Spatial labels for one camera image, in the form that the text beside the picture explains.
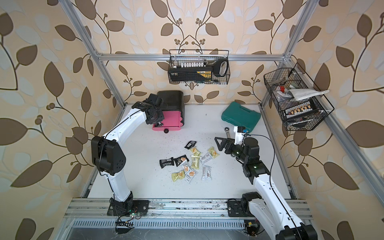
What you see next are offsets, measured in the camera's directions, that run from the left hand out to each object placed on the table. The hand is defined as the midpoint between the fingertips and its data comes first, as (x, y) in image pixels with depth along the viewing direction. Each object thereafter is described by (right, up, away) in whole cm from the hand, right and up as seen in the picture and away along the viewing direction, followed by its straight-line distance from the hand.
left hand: (160, 116), depth 90 cm
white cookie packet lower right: (+28, -32, -6) cm, 43 cm away
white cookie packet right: (+28, -26, +1) cm, 38 cm away
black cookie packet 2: (+11, -26, 0) cm, 28 cm away
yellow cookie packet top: (+22, -22, +4) cm, 31 cm away
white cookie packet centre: (+16, -30, -4) cm, 34 cm away
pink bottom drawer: (+7, -3, +1) cm, 8 cm away
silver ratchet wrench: (+43, -9, +15) cm, 47 cm away
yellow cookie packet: (+32, -22, +1) cm, 39 cm away
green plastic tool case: (+52, +1, +19) cm, 55 cm away
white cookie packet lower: (+19, -34, -5) cm, 39 cm away
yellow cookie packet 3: (+12, -33, -7) cm, 36 cm away
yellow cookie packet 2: (+22, -27, -1) cm, 35 cm away
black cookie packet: (+5, -27, -1) cm, 28 cm away
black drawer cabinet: (+5, +12, +14) cm, 19 cm away
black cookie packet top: (+18, -18, +6) cm, 26 cm away
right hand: (+35, -12, -11) cm, 39 cm away
